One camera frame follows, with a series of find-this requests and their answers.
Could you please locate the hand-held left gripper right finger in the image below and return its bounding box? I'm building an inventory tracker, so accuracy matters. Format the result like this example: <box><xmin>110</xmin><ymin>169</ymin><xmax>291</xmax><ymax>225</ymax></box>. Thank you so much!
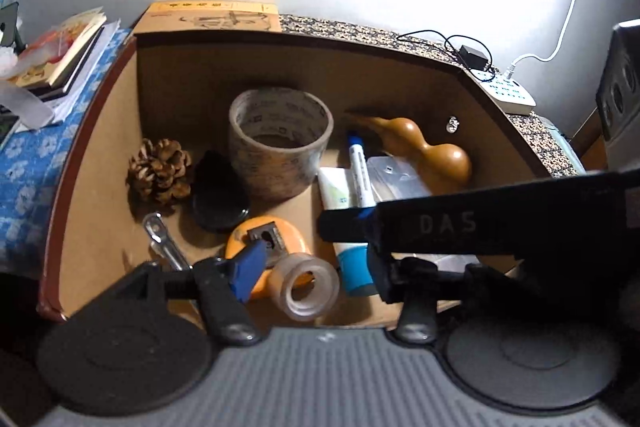
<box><xmin>367</xmin><ymin>252</ymin><xmax>551</xmax><ymax>344</ymax></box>

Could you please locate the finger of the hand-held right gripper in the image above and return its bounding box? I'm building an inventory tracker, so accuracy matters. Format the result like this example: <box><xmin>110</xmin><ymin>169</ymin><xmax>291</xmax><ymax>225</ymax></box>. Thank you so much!
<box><xmin>318</xmin><ymin>199</ymin><xmax>397</xmax><ymax>245</ymax></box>

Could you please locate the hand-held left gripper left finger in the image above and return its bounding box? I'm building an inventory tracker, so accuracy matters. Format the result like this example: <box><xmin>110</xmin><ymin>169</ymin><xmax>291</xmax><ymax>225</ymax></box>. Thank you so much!
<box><xmin>100</xmin><ymin>239</ymin><xmax>264</xmax><ymax>348</ymax></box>

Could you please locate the white tube with blue cap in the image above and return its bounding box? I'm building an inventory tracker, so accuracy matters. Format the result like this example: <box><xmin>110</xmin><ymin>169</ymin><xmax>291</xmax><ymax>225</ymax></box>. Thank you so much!
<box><xmin>318</xmin><ymin>167</ymin><xmax>377</xmax><ymax>298</ymax></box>

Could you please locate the small clear tape roll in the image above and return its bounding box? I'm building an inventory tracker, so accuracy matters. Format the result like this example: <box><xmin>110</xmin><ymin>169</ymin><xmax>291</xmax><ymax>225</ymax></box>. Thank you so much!
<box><xmin>268</xmin><ymin>253</ymin><xmax>341</xmax><ymax>322</ymax></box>

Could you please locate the blue marker pen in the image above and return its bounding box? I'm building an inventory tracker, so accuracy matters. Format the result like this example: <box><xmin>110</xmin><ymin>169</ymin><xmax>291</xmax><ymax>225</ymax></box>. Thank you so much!
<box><xmin>346</xmin><ymin>132</ymin><xmax>377</xmax><ymax>210</ymax></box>

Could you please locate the clear plastic case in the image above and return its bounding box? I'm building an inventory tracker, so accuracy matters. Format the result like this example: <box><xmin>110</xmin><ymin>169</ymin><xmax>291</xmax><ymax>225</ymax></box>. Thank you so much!
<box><xmin>366</xmin><ymin>157</ymin><xmax>482</xmax><ymax>271</ymax></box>

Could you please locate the brown wooden gourd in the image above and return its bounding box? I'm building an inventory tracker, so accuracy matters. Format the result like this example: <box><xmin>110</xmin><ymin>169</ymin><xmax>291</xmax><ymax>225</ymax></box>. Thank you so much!
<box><xmin>345</xmin><ymin>109</ymin><xmax>473</xmax><ymax>196</ymax></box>

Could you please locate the brown cardboard box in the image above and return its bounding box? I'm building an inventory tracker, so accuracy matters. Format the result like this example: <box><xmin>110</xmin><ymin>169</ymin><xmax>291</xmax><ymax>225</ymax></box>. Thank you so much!
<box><xmin>37</xmin><ymin>29</ymin><xmax>584</xmax><ymax>329</ymax></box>

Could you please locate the orange tape measure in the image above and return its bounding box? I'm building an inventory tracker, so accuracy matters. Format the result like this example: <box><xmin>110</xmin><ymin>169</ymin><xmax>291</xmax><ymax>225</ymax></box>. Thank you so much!
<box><xmin>225</xmin><ymin>217</ymin><xmax>311</xmax><ymax>302</ymax></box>

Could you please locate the black round dish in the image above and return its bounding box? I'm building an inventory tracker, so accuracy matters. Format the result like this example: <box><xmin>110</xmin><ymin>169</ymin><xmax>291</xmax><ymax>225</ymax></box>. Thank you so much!
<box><xmin>191</xmin><ymin>150</ymin><xmax>251</xmax><ymax>233</ymax></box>

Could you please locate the large packing tape roll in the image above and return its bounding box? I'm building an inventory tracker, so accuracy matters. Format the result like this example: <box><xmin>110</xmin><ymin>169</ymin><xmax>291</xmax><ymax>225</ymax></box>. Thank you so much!
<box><xmin>229</xmin><ymin>88</ymin><xmax>334</xmax><ymax>202</ymax></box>

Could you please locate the metal clip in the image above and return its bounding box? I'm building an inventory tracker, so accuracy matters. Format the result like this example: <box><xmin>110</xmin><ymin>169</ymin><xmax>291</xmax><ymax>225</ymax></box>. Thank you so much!
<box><xmin>142</xmin><ymin>213</ymin><xmax>192</xmax><ymax>273</ymax></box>

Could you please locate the brown wooden cabinet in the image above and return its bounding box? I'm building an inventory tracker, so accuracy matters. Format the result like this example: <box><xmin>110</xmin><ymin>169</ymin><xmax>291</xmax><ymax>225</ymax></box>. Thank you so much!
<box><xmin>570</xmin><ymin>127</ymin><xmax>609</xmax><ymax>170</ymax></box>

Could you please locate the white power strip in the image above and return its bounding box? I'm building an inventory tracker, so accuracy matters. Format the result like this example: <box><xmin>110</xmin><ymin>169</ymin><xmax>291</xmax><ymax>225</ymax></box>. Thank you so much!
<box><xmin>472</xmin><ymin>68</ymin><xmax>537</xmax><ymax>116</ymax></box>

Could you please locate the large pine cone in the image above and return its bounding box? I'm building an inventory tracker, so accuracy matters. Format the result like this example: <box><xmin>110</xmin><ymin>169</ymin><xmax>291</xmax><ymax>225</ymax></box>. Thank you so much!
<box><xmin>126</xmin><ymin>138</ymin><xmax>194</xmax><ymax>204</ymax></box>

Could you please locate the grey speaker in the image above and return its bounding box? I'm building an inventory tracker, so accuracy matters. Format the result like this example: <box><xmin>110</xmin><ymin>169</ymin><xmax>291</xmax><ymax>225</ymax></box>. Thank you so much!
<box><xmin>595</xmin><ymin>21</ymin><xmax>640</xmax><ymax>144</ymax></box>

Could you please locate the blue floral cloth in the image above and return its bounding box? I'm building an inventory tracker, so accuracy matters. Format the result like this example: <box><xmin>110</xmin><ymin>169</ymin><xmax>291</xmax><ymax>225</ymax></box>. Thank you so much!
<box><xmin>0</xmin><ymin>27</ymin><xmax>134</xmax><ymax>266</ymax></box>

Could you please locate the yellow book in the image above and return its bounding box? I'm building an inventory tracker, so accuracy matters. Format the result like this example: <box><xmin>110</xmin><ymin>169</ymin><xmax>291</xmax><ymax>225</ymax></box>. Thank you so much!
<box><xmin>132</xmin><ymin>0</ymin><xmax>282</xmax><ymax>34</ymax></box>

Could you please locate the white plastic bag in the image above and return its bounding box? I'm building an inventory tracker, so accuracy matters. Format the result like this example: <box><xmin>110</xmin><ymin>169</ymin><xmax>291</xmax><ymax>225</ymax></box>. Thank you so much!
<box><xmin>0</xmin><ymin>47</ymin><xmax>55</xmax><ymax>130</ymax></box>

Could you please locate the stack of books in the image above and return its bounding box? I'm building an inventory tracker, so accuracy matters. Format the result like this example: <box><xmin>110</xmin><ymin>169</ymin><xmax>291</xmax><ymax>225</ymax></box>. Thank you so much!
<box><xmin>7</xmin><ymin>7</ymin><xmax>122</xmax><ymax>104</ymax></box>

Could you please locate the black power adapter with cable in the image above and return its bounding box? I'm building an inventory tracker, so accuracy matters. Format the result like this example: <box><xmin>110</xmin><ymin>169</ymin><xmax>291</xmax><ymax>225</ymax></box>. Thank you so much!
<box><xmin>397</xmin><ymin>31</ymin><xmax>496</xmax><ymax>76</ymax></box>

